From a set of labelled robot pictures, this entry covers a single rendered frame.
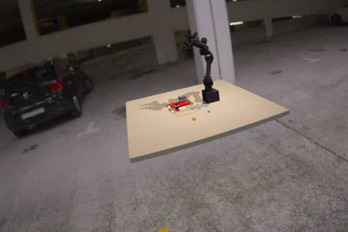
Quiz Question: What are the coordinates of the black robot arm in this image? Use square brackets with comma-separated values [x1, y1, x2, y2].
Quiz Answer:
[193, 37, 213, 92]

